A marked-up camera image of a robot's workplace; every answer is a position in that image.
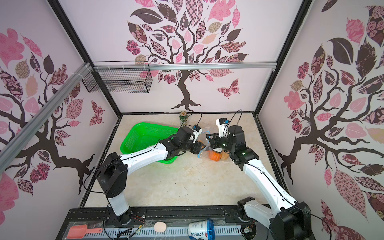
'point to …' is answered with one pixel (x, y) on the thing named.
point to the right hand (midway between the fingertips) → (207, 133)
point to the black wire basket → (118, 76)
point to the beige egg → (160, 227)
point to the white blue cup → (203, 230)
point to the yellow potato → (224, 155)
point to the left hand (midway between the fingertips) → (201, 146)
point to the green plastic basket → (143, 136)
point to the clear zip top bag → (203, 152)
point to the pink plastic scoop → (77, 232)
